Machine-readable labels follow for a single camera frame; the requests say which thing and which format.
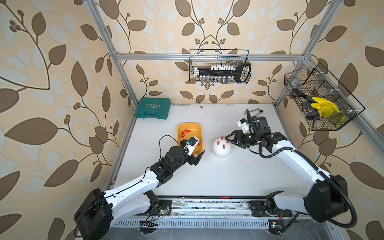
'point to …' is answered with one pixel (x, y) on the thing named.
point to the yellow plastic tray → (196, 130)
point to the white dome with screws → (221, 147)
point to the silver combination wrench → (255, 109)
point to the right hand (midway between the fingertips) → (228, 139)
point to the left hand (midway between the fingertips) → (195, 142)
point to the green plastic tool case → (153, 108)
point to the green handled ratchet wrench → (260, 110)
